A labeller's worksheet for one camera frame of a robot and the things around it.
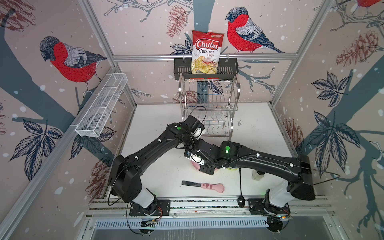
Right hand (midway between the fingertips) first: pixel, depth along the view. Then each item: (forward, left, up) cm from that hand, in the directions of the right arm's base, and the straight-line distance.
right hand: (199, 164), depth 72 cm
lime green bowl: (+3, -17, -10) cm, 20 cm away
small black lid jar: (-1, -30, -10) cm, 32 cm away
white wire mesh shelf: (+24, +54, +17) cm, 61 cm away
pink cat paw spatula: (-6, -10, -16) cm, 20 cm away
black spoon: (-11, -22, -18) cm, 30 cm away
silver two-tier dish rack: (+62, -8, -13) cm, 64 cm away
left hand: (+7, -2, +1) cm, 7 cm away
